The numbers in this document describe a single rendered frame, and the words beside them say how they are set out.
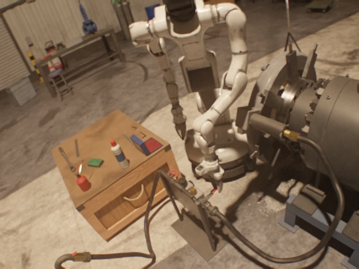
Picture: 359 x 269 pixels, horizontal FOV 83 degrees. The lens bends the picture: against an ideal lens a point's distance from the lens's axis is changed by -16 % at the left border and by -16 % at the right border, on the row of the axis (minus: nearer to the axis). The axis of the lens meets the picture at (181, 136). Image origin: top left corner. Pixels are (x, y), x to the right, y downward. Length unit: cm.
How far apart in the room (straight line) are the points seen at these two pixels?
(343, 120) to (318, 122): 13
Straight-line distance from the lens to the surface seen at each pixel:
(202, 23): 110
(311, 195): 158
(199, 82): 140
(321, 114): 127
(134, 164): 171
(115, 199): 177
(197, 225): 179
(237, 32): 110
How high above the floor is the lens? 150
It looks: 35 degrees down
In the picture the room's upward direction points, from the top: 18 degrees counter-clockwise
